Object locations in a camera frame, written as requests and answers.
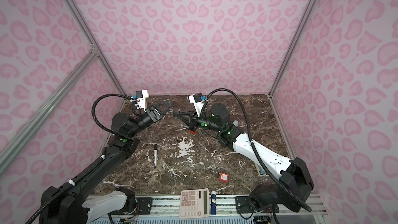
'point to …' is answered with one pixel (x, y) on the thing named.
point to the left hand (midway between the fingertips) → (172, 102)
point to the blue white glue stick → (213, 203)
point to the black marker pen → (155, 156)
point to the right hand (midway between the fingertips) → (179, 115)
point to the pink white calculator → (194, 204)
